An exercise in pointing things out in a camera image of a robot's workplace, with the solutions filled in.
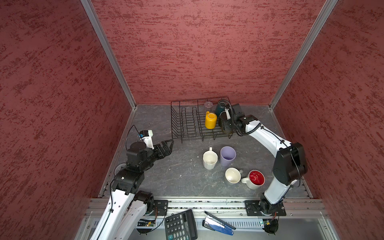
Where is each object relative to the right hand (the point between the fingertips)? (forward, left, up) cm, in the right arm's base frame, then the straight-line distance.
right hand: (226, 125), depth 91 cm
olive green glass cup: (-6, +2, +8) cm, 10 cm away
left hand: (-18, +34, +8) cm, 39 cm away
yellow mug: (+7, +9, -3) cm, 12 cm away
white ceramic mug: (-17, +11, -9) cm, 23 cm away
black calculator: (-49, +28, -12) cm, 58 cm away
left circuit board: (-47, +48, -17) cm, 69 cm away
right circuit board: (-50, -16, -16) cm, 55 cm away
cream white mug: (-27, -1, -10) cm, 29 cm away
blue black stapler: (-49, +13, -13) cm, 52 cm away
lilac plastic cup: (-17, +2, -6) cm, 18 cm away
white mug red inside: (-29, -13, -12) cm, 34 cm away
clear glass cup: (+22, +9, -3) cm, 24 cm away
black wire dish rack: (+16, +15, -12) cm, 25 cm away
